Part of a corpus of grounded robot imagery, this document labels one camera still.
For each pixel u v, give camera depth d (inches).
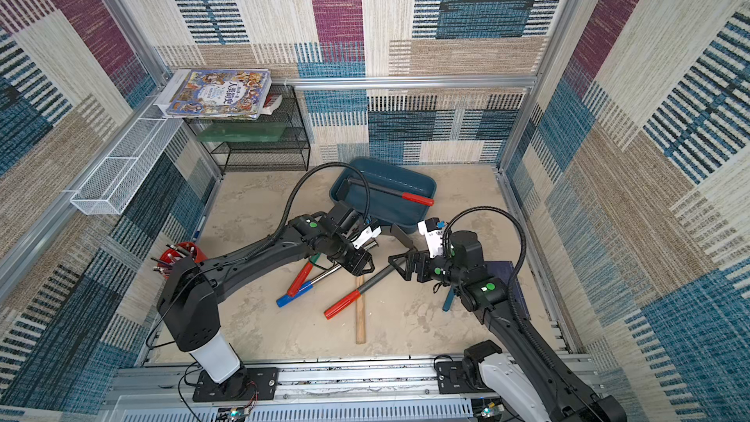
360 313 32.7
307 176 25.4
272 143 45.3
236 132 38.8
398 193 41.2
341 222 25.8
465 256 22.9
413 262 26.0
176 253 31.8
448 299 34.0
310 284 34.5
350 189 44.1
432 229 27.0
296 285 33.5
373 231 29.8
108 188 27.6
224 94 31.3
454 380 28.7
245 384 26.7
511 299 20.9
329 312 32.0
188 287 17.5
